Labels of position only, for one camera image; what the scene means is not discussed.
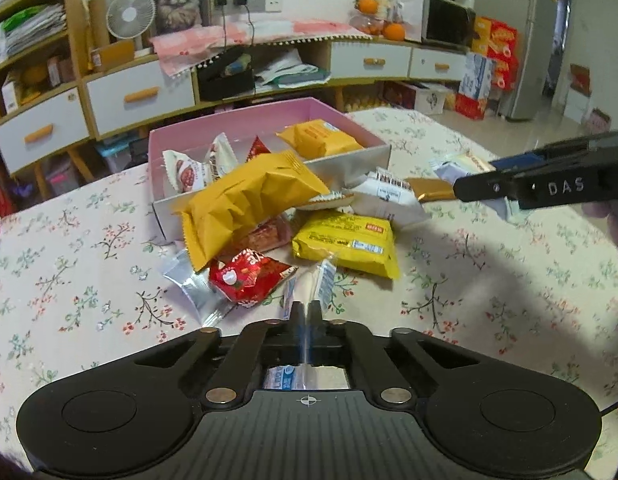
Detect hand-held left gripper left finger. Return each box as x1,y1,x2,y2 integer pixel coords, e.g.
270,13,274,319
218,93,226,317
133,301,306,409

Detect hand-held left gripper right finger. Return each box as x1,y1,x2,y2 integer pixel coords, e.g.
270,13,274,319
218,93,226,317
308,301,480,409

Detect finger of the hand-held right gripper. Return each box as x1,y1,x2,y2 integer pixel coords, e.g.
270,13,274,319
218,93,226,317
489,131,618,172
453,166,523,207

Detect white pale-blue snack packet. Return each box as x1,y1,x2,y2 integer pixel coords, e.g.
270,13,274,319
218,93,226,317
430,152,527,223

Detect clear blue-label wafer packet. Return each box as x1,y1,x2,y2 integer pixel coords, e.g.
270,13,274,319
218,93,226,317
263,257,350,392

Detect gold-brown snack bar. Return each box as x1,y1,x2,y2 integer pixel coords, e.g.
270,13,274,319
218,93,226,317
406,177,470,203

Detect red foil snack packet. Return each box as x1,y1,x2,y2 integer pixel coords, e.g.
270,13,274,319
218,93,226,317
209,249,300,308
246,135,274,163

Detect yellow biscuit packet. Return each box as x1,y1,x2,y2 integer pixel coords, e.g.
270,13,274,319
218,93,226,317
291,209,402,281

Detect white snack packet red print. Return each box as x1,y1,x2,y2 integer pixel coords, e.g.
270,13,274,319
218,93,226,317
346,169,432,228
161,149,214,195

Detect clear pink wafer packet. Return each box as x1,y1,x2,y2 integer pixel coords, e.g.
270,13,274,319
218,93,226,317
163,217,294,326

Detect large golden-yellow snack packet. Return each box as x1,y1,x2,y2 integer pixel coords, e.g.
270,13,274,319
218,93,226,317
170,150,332,275

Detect small yellow snack packet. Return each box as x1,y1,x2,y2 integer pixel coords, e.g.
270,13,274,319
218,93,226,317
276,119,364,158

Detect white snack packet brown print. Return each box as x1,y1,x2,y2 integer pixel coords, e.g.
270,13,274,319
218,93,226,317
206,132,238,181

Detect pink cardboard box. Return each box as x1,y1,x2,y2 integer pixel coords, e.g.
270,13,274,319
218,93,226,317
148,97,392,243

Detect blue and white carton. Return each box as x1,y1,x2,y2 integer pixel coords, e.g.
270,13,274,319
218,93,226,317
459,52,497,103

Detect grey refrigerator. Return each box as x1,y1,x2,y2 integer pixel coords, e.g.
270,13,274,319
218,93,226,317
499,0,582,123

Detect white printed carton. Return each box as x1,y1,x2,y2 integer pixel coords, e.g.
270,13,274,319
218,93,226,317
414,82,454,115

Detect stack of red boxes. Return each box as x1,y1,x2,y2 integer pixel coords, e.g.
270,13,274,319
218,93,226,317
469,15,520,121

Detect egg tray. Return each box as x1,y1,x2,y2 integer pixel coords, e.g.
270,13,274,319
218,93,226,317
341,87,392,112

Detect black microwave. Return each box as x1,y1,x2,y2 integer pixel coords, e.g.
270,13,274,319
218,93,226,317
421,0,477,51

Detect white paper bag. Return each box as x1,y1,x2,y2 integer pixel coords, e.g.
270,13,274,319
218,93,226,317
389,0,428,43

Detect pile of papers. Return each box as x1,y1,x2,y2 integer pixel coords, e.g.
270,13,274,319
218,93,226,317
254,50,332,92

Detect clear bin blue lid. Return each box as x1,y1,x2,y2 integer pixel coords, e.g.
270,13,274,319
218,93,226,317
95,139,150,173

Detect black storage box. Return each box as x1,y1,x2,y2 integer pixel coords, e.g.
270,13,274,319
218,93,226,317
196,52,257,103

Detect pink checkered cloth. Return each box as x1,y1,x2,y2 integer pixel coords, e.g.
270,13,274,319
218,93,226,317
149,17,374,76

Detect clear bin pink contents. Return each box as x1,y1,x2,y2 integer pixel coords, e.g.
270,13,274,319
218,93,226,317
46,155,92,186

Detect wooden cabinet white drawers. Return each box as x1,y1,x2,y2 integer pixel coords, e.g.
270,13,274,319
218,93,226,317
81,37,470,161

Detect brown cardboard box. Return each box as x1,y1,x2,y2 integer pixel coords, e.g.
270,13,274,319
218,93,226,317
89,40,137,73

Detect white desk fan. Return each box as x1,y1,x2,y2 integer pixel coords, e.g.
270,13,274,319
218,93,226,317
106,0,157,53

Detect wooden shelf unit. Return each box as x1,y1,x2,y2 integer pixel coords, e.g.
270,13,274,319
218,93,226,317
0,0,97,176

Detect stack of paper bags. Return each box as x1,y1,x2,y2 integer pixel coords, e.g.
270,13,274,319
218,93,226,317
4,4,67,56

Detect wall socket strip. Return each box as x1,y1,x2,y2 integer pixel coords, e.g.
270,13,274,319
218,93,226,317
213,0,282,13

